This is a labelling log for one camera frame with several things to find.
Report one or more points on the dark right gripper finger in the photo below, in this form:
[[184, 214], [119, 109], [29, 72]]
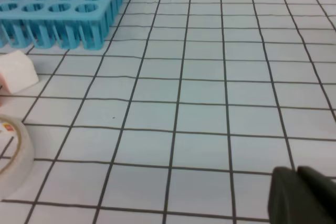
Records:
[[301, 196]]

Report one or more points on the white tape roll right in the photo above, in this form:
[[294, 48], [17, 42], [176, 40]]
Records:
[[18, 168]]

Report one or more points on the white foam cube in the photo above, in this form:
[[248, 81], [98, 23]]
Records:
[[17, 72]]

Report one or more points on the blue test tube rack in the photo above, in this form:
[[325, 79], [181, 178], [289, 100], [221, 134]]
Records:
[[66, 23]]

